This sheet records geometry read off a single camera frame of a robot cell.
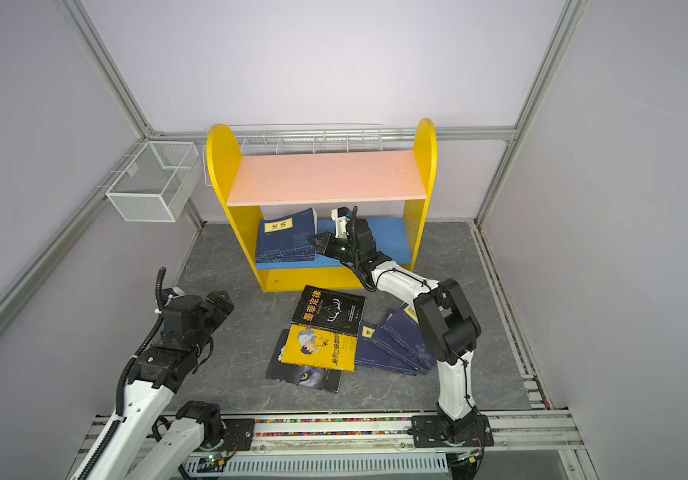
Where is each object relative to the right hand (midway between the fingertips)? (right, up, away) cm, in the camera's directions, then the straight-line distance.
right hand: (308, 240), depth 86 cm
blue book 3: (+29, -26, +4) cm, 39 cm away
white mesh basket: (-51, +19, +11) cm, 56 cm away
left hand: (-21, -17, -9) cm, 29 cm away
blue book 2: (-7, -5, +2) cm, 9 cm away
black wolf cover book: (0, -38, -3) cm, 38 cm away
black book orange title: (+5, -22, +8) cm, 24 cm away
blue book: (-7, 0, +3) cm, 8 cm away
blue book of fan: (+18, -33, -1) cm, 38 cm away
